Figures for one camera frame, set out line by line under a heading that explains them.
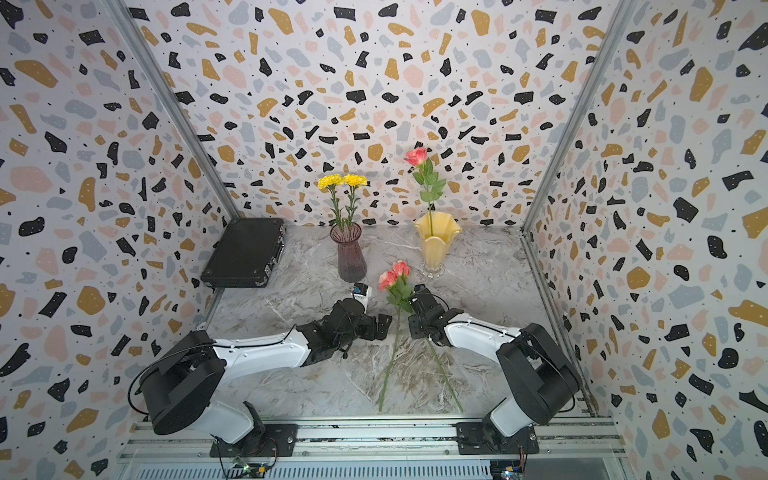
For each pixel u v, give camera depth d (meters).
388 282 1.00
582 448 0.74
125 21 0.70
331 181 0.87
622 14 0.72
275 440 0.73
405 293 0.99
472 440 0.73
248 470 0.70
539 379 0.44
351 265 1.11
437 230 0.99
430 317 0.71
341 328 0.66
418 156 0.90
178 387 0.43
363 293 0.78
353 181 0.86
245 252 1.09
